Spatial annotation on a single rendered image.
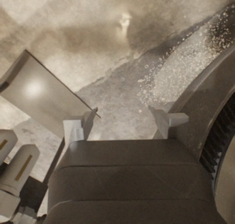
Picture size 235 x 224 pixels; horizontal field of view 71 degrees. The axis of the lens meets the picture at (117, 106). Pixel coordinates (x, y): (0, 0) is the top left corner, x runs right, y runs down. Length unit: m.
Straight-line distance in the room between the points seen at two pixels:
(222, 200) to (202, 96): 0.13
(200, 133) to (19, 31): 0.66
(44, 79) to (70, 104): 0.15
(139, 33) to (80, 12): 0.20
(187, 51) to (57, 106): 0.60
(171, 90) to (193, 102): 0.44
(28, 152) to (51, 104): 0.26
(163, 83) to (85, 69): 0.31
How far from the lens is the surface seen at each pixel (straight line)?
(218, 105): 0.25
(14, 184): 0.63
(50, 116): 0.89
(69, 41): 0.66
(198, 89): 0.28
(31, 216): 0.66
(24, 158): 0.66
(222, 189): 0.25
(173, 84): 0.69
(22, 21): 0.71
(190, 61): 0.66
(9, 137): 0.66
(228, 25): 0.65
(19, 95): 0.89
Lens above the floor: 0.58
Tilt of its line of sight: 51 degrees down
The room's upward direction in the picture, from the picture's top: 170 degrees counter-clockwise
